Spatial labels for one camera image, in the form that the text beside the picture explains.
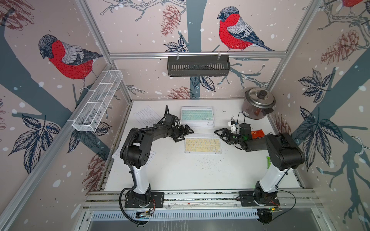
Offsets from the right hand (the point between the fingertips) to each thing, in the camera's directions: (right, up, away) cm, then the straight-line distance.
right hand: (219, 133), depth 95 cm
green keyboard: (-13, +11, +12) cm, 21 cm away
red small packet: (+29, -1, +5) cm, 29 cm away
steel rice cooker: (+26, +21, 0) cm, 34 cm away
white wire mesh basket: (-71, +12, -24) cm, 75 cm away
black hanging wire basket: (-13, +49, +9) cm, 52 cm away
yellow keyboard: (-9, -7, -2) cm, 12 cm away
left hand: (-19, +1, -1) cm, 19 cm away
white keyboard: (-53, +11, +15) cm, 56 cm away
